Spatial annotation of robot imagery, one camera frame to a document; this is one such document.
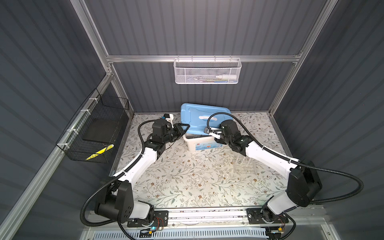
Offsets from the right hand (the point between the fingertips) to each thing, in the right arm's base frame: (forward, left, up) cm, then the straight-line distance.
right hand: (221, 127), depth 86 cm
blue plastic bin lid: (+7, +14, +3) cm, 17 cm away
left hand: (-3, +18, +5) cm, 19 cm away
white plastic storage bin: (-5, +15, -8) cm, 17 cm away
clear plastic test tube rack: (-14, -15, -20) cm, 29 cm away
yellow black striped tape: (-22, +56, +11) cm, 61 cm away
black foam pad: (-9, +62, +10) cm, 64 cm away
